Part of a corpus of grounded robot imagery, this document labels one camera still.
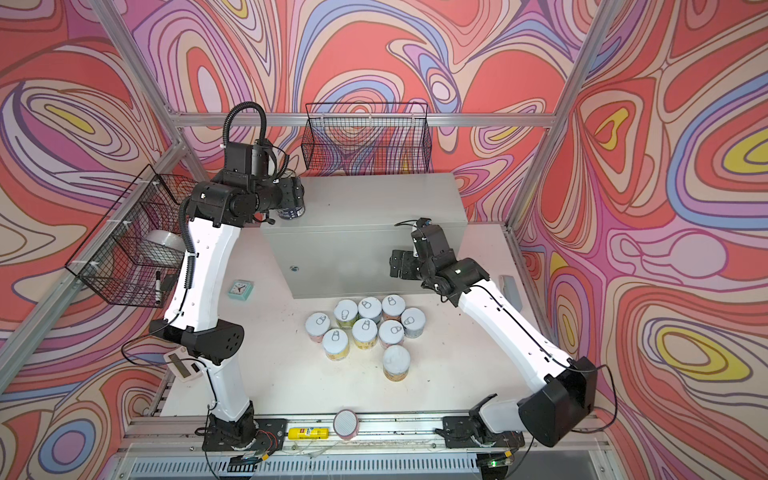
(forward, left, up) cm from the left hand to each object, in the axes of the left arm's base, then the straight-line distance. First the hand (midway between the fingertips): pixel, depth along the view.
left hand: (292, 186), depth 72 cm
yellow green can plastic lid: (-31, -25, -35) cm, 53 cm away
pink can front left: (-19, -2, -37) cm, 42 cm away
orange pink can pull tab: (-13, -25, -36) cm, 46 cm away
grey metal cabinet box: (0, -9, -23) cm, 25 cm away
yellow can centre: (-22, -17, -36) cm, 45 cm away
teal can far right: (-18, -31, -36) cm, 51 cm away
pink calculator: (-31, +33, -38) cm, 59 cm away
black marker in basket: (-19, +33, -16) cm, 41 cm away
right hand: (-12, -29, -18) cm, 36 cm away
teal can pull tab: (-14, -18, -36) cm, 43 cm away
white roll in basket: (-12, +30, -9) cm, 34 cm away
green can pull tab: (-16, -10, -35) cm, 40 cm away
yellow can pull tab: (-25, -8, -37) cm, 45 cm away
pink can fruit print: (-22, -24, -36) cm, 49 cm away
